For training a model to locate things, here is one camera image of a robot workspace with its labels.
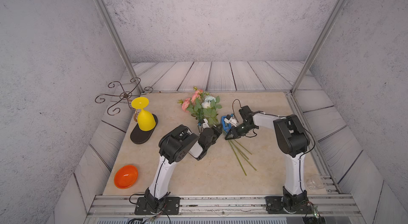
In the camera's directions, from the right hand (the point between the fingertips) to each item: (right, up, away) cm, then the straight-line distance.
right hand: (228, 138), depth 95 cm
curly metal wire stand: (-64, +35, +20) cm, 76 cm away
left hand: (-1, +7, +1) cm, 7 cm away
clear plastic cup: (+41, -18, -16) cm, 48 cm away
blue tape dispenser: (-1, +6, +2) cm, 7 cm away
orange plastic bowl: (-53, -16, -14) cm, 58 cm away
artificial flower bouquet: (-15, +19, +6) cm, 25 cm away
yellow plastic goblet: (-41, +12, -18) cm, 47 cm away
